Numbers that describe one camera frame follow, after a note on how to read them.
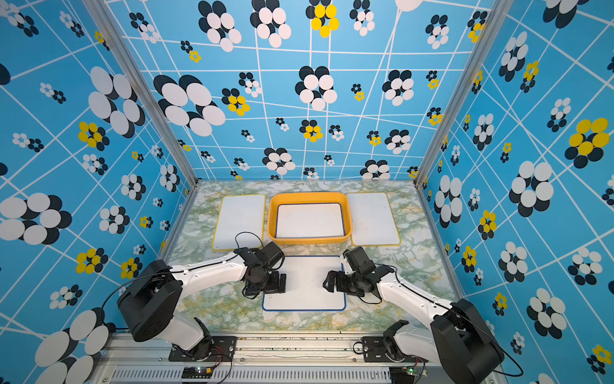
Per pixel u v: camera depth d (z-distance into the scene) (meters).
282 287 0.77
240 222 1.05
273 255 0.71
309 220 1.06
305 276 0.87
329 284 0.75
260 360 0.72
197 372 0.72
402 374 0.70
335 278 0.76
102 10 0.69
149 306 0.44
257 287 0.74
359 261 0.68
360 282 0.65
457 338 0.41
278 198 1.10
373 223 1.05
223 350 0.73
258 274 0.65
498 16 0.68
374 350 0.73
